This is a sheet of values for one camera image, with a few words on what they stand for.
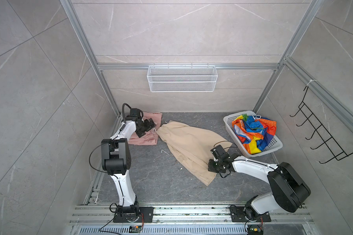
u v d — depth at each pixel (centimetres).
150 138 101
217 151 72
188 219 73
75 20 72
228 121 107
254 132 95
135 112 80
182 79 100
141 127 84
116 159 53
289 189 44
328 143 64
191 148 98
